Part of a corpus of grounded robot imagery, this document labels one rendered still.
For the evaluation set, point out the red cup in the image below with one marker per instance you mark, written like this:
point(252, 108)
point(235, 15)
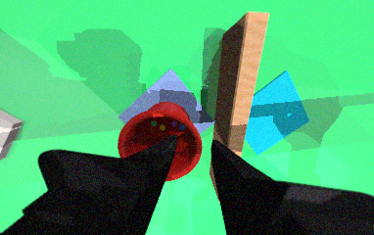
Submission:
point(138, 134)

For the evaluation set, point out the wooden flat bar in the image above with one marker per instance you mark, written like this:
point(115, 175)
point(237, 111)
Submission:
point(241, 51)

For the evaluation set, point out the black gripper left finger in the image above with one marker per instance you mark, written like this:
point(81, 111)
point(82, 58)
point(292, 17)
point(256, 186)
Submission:
point(136, 181)

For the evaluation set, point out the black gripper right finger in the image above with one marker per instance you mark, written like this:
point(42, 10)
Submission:
point(253, 203)

